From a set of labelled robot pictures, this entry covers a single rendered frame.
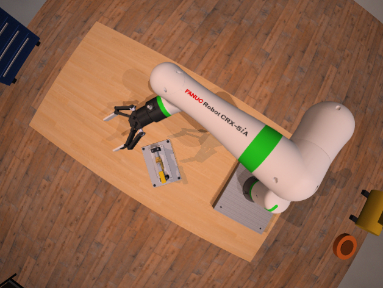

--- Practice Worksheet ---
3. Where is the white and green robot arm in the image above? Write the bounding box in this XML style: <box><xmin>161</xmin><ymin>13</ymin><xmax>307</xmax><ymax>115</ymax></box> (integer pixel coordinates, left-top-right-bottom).
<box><xmin>145</xmin><ymin>62</ymin><xmax>355</xmax><ymax>214</ymax></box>

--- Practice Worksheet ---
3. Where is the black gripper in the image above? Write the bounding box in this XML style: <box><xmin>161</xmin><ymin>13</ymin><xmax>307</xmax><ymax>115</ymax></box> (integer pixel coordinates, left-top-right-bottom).
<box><xmin>103</xmin><ymin>104</ymin><xmax>154</xmax><ymax>151</ymax></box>

